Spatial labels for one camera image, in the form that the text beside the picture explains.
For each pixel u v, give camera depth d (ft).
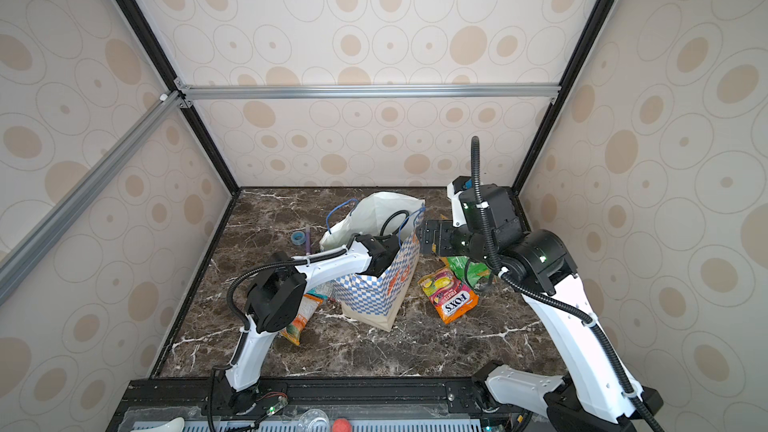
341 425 2.22
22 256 1.69
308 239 3.43
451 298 2.88
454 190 1.79
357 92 2.78
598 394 1.17
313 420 2.30
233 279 3.10
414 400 2.45
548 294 1.20
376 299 2.31
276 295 1.72
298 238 3.39
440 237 1.71
